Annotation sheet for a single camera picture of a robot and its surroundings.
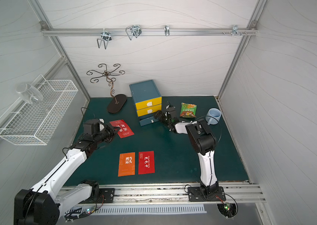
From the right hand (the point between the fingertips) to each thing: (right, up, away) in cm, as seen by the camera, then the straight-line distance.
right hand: (157, 115), depth 101 cm
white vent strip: (-3, -47, -31) cm, 56 cm away
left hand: (-20, -6, -21) cm, 30 cm away
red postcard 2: (-19, -9, -19) cm, 28 cm away
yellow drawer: (-10, +2, -6) cm, 12 cm away
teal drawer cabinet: (-9, +17, -5) cm, 20 cm away
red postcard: (-6, -29, -16) cm, 34 cm away
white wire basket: (-58, -3, -34) cm, 67 cm away
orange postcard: (-18, -30, -17) cm, 39 cm away
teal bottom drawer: (-8, -4, -3) cm, 9 cm away
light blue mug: (+41, -1, 0) cm, 41 cm away
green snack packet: (+24, +4, +7) cm, 26 cm away
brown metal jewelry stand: (-32, +12, +15) cm, 37 cm away
